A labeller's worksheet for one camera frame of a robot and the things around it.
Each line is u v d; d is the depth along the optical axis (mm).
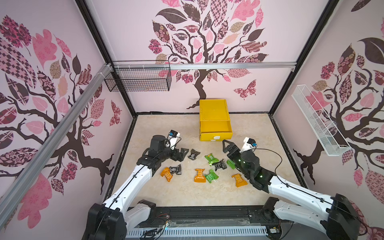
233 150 674
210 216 742
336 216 396
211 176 853
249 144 683
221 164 903
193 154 948
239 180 833
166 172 875
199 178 857
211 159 926
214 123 929
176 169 890
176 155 723
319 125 794
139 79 1419
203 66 975
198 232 697
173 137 696
